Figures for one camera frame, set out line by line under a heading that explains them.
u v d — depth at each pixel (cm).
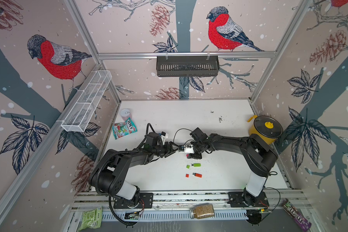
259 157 48
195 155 80
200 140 73
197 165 86
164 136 86
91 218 68
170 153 79
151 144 73
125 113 107
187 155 89
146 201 73
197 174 82
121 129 98
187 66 104
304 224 66
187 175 82
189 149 80
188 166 86
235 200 73
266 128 88
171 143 82
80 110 74
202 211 67
